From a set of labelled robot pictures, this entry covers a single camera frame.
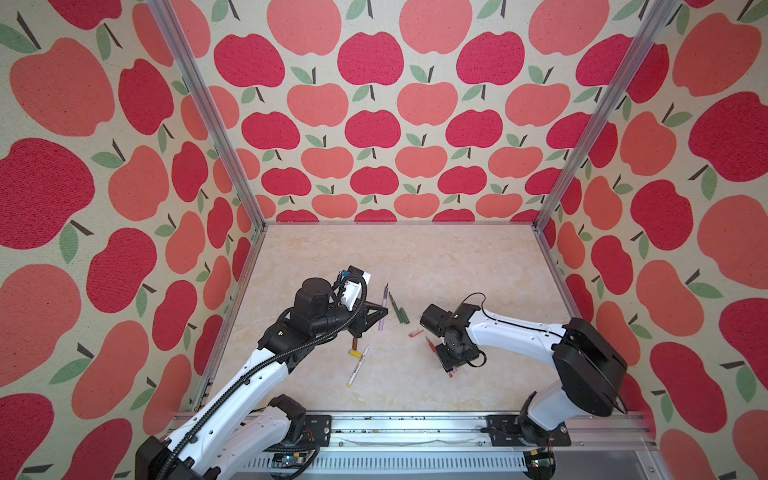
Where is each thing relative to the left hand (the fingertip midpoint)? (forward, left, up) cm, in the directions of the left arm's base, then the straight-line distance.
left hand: (388, 314), depth 69 cm
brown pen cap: (+3, +10, -23) cm, 26 cm away
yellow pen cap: (0, +10, -25) cm, 26 cm away
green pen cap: (+12, -6, -24) cm, 28 cm away
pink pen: (+2, +1, +2) cm, 3 cm away
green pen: (+15, -3, -24) cm, 29 cm away
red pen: (+2, -13, -23) cm, 27 cm away
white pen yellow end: (-8, +11, -24) cm, 28 cm away
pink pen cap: (-6, -18, -24) cm, 31 cm away
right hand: (-3, -20, -22) cm, 30 cm away
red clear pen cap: (+6, -8, -24) cm, 26 cm away
